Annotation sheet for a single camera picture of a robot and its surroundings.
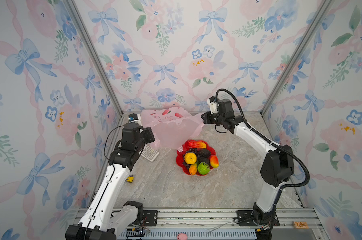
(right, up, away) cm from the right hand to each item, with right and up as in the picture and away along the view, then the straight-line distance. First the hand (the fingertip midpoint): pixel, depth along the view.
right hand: (201, 114), depth 88 cm
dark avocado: (+2, -23, +2) cm, 23 cm away
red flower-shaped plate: (-11, -22, -1) cm, 25 cm away
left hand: (-26, -7, -14) cm, 31 cm away
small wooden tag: (+46, -54, -16) cm, 73 cm away
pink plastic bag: (-18, -7, +19) cm, 27 cm away
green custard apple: (+1, -30, -6) cm, 31 cm away
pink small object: (-11, -57, -20) cm, 62 cm away
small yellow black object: (-40, -37, -4) cm, 55 cm away
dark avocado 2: (+2, -27, +2) cm, 27 cm away
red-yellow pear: (+7, -27, -2) cm, 28 cm away
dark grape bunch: (-5, -22, +7) cm, 24 cm away
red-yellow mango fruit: (-2, -19, +7) cm, 20 cm away
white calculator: (-32, -24, +8) cm, 41 cm away
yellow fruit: (-7, -25, -3) cm, 26 cm away
